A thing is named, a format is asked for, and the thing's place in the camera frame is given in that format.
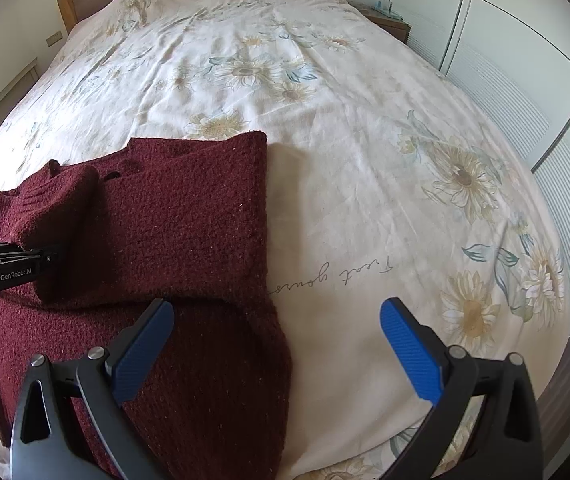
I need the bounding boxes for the dark red knitted sweater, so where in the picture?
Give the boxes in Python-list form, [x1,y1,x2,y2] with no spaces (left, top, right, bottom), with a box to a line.
[0,131,291,479]

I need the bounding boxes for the white floral bed sheet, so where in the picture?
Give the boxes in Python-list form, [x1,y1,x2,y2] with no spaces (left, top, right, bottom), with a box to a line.
[0,0,570,479]

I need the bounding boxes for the white wardrobe doors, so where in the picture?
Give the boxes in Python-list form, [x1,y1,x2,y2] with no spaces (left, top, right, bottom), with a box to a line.
[384,0,570,280]

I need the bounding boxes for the wooden nightstand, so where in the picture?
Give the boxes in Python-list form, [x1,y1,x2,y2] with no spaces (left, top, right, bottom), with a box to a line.
[351,2,411,44]

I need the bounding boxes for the wall switch plate left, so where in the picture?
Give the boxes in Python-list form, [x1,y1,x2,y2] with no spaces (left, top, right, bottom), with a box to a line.
[46,30,62,48]

